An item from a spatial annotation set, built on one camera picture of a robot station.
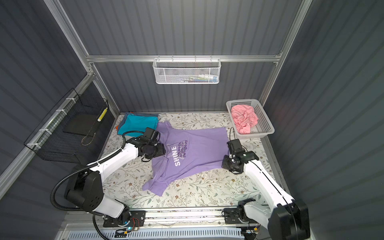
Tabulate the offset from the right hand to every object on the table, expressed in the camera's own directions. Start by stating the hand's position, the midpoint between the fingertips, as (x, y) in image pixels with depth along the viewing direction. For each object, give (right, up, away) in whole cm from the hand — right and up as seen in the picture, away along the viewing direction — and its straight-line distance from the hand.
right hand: (228, 166), depth 83 cm
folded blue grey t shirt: (-70, +32, +29) cm, 82 cm away
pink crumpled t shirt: (+19, +29, +28) cm, 44 cm away
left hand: (-38, +7, +5) cm, 39 cm away
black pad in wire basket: (-77, +24, -6) cm, 81 cm away
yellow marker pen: (-70, +30, 0) cm, 76 cm away
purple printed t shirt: (-23, +5, +15) cm, 28 cm away
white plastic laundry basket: (+31, +22, +22) cm, 44 cm away
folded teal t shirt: (-64, +25, +26) cm, 74 cm away
